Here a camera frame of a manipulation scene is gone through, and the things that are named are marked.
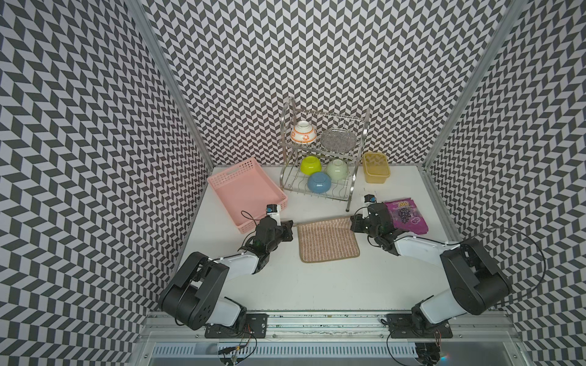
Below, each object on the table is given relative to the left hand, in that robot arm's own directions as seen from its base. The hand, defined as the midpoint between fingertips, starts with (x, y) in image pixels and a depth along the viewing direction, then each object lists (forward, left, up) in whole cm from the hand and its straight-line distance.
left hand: (291, 222), depth 90 cm
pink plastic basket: (+21, +23, -6) cm, 31 cm away
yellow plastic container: (+30, -40, 0) cm, 50 cm away
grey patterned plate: (+42, -22, +7) cm, 48 cm away
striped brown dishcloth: (-4, -15, -7) cm, 17 cm away
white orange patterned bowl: (+26, -5, +24) cm, 36 cm away
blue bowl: (+20, -12, +1) cm, 24 cm away
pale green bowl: (+27, -20, +3) cm, 34 cm away
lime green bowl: (+31, -8, +2) cm, 32 cm away
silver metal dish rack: (+16, -11, +23) cm, 31 cm away
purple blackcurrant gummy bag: (+3, -48, -2) cm, 48 cm away
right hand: (+2, -25, -1) cm, 25 cm away
